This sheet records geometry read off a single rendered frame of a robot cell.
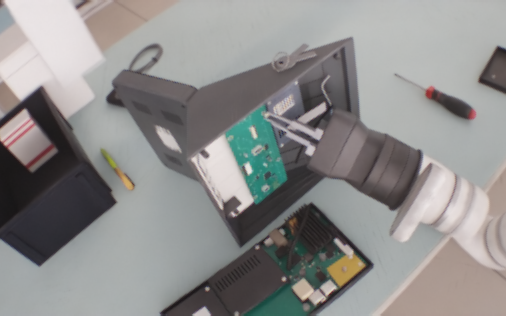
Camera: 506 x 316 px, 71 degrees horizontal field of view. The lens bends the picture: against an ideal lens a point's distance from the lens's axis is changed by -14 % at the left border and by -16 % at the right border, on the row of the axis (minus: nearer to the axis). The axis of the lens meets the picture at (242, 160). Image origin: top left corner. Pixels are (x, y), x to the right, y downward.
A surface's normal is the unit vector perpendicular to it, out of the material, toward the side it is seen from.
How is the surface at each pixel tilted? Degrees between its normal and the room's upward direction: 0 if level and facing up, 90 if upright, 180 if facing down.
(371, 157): 50
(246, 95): 0
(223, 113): 0
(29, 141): 90
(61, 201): 90
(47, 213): 90
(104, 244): 0
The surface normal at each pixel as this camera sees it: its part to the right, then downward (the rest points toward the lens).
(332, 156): -0.29, 0.29
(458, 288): -0.25, -0.59
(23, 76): 0.59, 0.53
